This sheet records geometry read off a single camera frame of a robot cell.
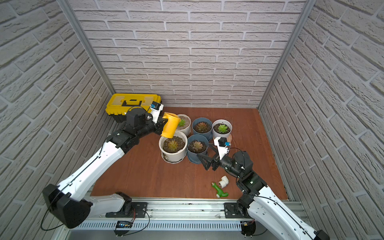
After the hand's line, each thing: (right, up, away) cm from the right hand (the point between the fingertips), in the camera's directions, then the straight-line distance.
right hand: (205, 149), depth 69 cm
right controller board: (+20, -38, +1) cm, 43 cm away
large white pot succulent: (-18, -4, +17) cm, 25 cm away
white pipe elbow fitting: (+11, -21, +12) cm, 27 cm away
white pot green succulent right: (+12, +9, +26) cm, 30 cm away
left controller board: (-41, -38, +4) cm, 56 cm away
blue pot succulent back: (0, +10, +28) cm, 30 cm away
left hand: (-22, +17, +6) cm, 28 cm away
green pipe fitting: (+8, -26, +9) cm, 28 cm away
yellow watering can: (-18, +10, +8) cm, 22 cm away
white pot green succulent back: (-12, +11, +28) cm, 32 cm away
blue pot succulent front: (-4, 0, +19) cm, 19 cm away
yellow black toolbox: (-57, +24, +29) cm, 68 cm away
